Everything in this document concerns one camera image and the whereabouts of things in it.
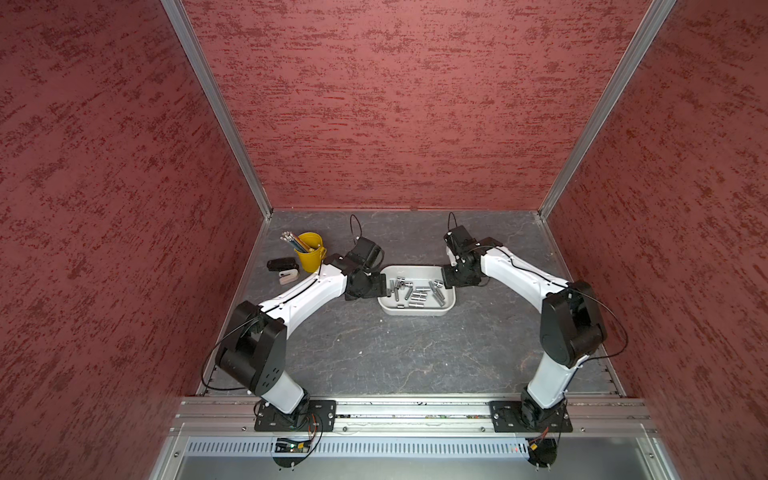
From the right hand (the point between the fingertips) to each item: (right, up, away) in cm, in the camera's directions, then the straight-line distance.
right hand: (453, 285), depth 91 cm
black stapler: (-59, +6, +14) cm, 61 cm away
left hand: (-25, -2, -4) cm, 26 cm away
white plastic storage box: (-11, -3, +6) cm, 13 cm away
